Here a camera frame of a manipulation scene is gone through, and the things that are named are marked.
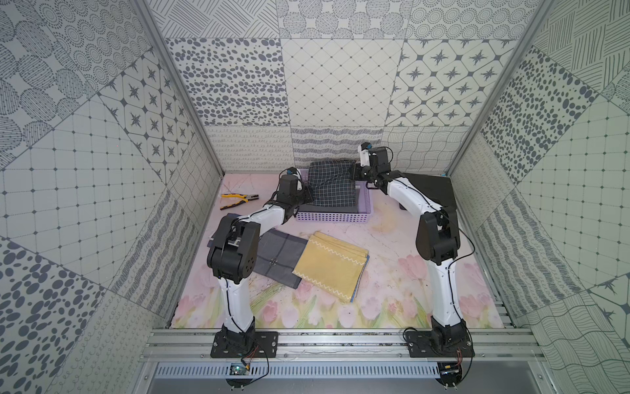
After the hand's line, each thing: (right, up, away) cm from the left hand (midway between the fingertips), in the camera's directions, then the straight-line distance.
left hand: (312, 185), depth 98 cm
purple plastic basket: (+21, -12, 0) cm, 24 cm away
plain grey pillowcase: (-3, -10, +6) cm, 12 cm away
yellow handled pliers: (-31, -6, +12) cm, 34 cm away
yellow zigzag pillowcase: (+8, -30, -7) cm, 32 cm away
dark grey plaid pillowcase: (-13, -27, -5) cm, 31 cm away
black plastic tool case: (+59, -1, +16) cm, 61 cm away
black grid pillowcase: (+8, +1, +2) cm, 8 cm away
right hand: (+17, +6, +2) cm, 18 cm away
